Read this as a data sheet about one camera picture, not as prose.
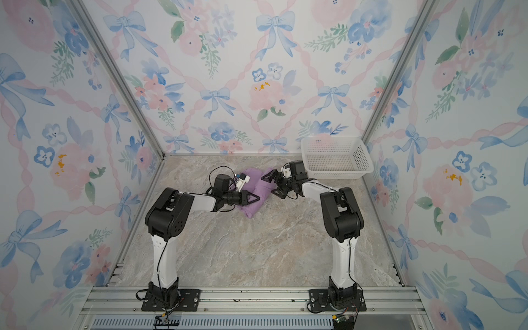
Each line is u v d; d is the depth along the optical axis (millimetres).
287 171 947
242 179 925
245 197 903
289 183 868
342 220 555
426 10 690
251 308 732
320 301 732
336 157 1205
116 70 843
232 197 890
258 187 955
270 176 906
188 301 747
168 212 584
